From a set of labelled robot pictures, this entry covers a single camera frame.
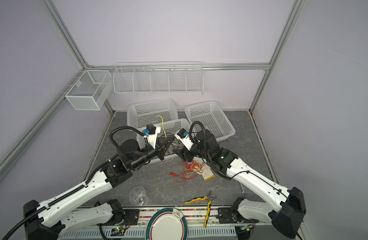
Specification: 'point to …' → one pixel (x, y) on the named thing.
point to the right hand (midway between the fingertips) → (178, 145)
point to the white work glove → (201, 167)
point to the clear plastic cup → (138, 196)
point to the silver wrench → (243, 193)
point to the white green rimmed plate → (167, 224)
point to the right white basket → (211, 115)
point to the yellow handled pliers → (208, 197)
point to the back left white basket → (141, 114)
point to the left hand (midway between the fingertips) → (173, 140)
